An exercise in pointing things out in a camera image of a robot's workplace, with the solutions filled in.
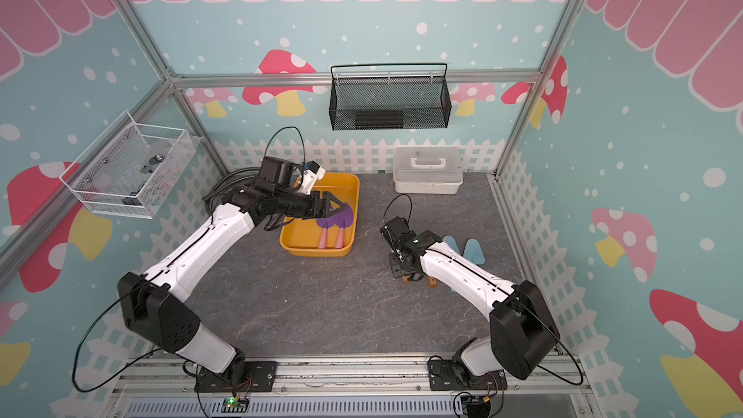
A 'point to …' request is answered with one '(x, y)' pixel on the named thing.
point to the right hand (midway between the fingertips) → (405, 264)
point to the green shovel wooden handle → (432, 282)
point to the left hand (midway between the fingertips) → (336, 212)
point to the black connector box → (479, 409)
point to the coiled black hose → (215, 195)
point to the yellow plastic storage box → (300, 237)
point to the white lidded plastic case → (428, 169)
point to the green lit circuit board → (234, 405)
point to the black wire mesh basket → (390, 97)
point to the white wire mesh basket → (131, 168)
